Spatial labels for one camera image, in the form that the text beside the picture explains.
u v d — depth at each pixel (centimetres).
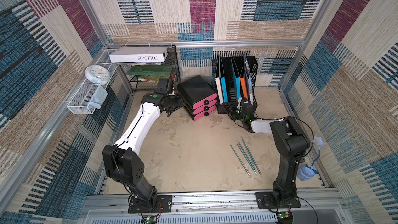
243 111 81
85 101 70
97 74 75
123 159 42
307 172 75
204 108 97
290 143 53
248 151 89
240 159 87
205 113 102
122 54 81
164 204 73
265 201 73
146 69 104
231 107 89
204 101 93
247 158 87
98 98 68
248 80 86
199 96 94
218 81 86
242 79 87
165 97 61
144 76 101
